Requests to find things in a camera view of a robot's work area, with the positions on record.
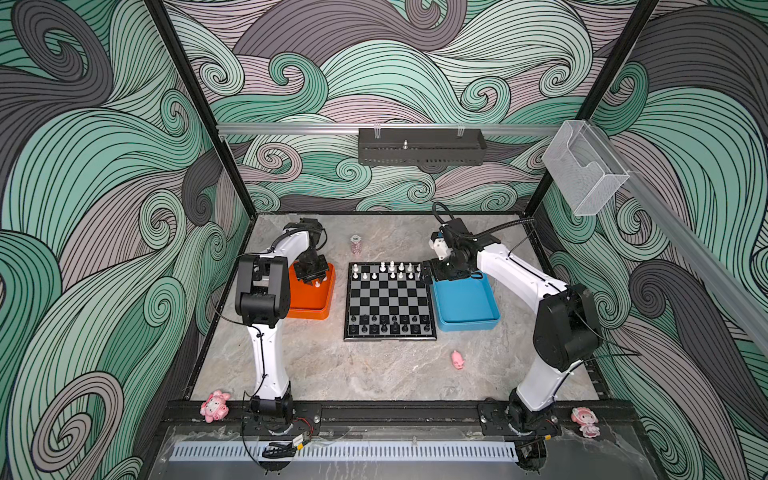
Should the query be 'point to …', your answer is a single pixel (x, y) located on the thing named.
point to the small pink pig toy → (457, 360)
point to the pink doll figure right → (588, 419)
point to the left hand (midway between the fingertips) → (319, 277)
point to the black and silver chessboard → (388, 301)
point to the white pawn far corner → (355, 276)
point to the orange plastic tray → (310, 302)
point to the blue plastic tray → (465, 304)
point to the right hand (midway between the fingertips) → (435, 274)
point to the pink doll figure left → (215, 406)
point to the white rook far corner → (355, 269)
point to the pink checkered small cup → (356, 244)
